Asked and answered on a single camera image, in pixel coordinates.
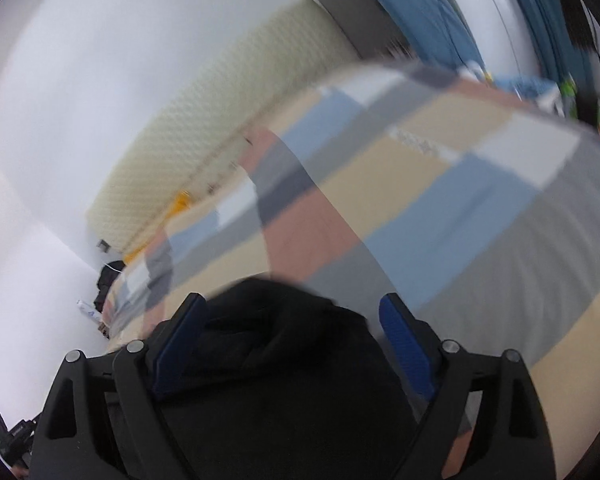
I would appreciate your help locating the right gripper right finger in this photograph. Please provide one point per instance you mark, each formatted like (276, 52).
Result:
(510, 438)

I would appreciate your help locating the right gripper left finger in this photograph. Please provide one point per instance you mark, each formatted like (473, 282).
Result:
(75, 439)

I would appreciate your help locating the black garment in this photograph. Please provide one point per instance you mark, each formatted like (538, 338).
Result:
(284, 384)

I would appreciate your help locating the white bottle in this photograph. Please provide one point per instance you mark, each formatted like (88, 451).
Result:
(89, 311)

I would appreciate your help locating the black bag on nightstand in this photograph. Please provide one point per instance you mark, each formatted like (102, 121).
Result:
(109, 273)

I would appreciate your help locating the plaid patchwork bed cover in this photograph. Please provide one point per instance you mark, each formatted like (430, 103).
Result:
(481, 212)

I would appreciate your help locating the yellow pillow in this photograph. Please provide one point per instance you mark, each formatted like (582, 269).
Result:
(182, 201)

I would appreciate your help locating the blue cloth beside bed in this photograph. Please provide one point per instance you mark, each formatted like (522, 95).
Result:
(527, 88)

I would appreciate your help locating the blue curtain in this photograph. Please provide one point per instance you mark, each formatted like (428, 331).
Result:
(559, 58)

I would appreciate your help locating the blue towel over chair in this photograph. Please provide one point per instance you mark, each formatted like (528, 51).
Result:
(435, 32)

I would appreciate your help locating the cream quilted headboard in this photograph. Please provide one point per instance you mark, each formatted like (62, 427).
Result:
(193, 142)

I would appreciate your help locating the grey white wardrobe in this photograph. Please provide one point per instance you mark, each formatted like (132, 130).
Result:
(491, 33)

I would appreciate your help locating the wall socket left of bed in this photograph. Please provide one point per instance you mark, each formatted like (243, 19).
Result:
(103, 246)

